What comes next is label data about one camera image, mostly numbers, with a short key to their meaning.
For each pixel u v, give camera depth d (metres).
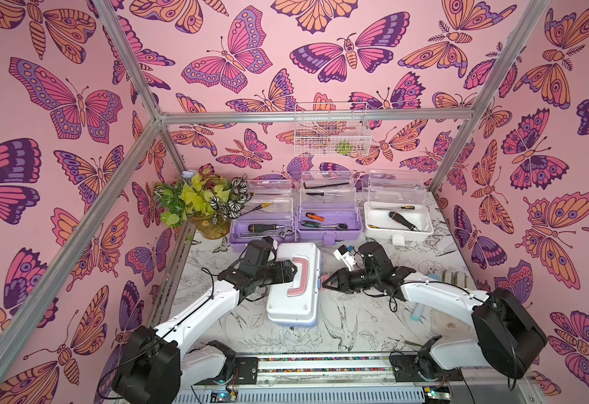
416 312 0.83
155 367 0.40
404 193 1.18
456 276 0.92
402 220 1.07
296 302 0.76
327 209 1.10
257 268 0.65
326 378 0.73
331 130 0.95
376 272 0.66
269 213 1.13
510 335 0.42
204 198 0.87
